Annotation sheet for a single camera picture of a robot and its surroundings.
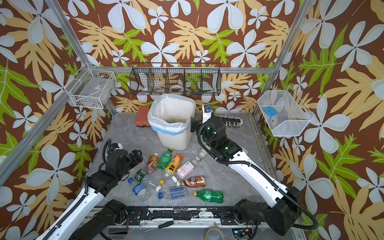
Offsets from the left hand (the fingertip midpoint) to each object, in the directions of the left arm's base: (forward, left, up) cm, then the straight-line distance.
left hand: (136, 153), depth 78 cm
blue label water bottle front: (-17, -20, -12) cm, 29 cm away
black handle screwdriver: (-30, -16, -17) cm, 38 cm away
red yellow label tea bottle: (-1, -6, -11) cm, 13 cm away
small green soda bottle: (+2, -14, -12) cm, 18 cm away
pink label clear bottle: (-3, -27, -13) cm, 30 cm away
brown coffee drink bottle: (-11, -33, -12) cm, 36 cm away
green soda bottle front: (-18, -39, -11) cm, 44 cm away
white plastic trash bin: (+11, -22, -7) cm, 26 cm away
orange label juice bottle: (-3, -18, -12) cm, 22 cm away
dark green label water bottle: (-8, -4, -17) cm, 19 cm away
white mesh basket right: (+16, -83, +13) cm, 86 cm away
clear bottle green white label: (+7, -36, -13) cm, 39 cm away
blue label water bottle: (-15, -1, -13) cm, 20 cm away
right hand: (+11, -33, +17) cm, 39 cm away
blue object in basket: (+24, -76, +9) cm, 80 cm away
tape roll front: (-33, -43, -12) cm, 55 cm away
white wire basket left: (+34, +29, +16) cm, 48 cm away
